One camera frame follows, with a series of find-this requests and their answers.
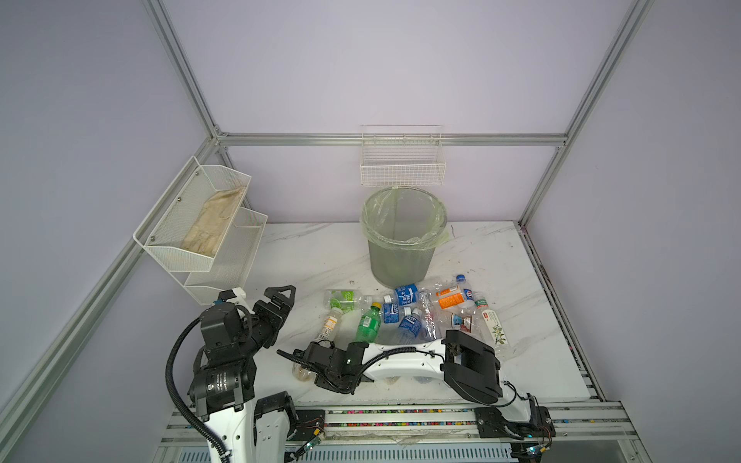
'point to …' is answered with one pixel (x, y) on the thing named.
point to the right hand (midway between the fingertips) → (321, 369)
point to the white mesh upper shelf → (186, 227)
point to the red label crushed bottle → (461, 322)
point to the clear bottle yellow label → (328, 328)
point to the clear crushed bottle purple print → (427, 313)
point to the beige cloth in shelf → (208, 230)
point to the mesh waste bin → (400, 268)
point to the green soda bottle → (369, 324)
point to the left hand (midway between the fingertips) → (290, 302)
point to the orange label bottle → (449, 301)
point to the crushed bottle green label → (345, 299)
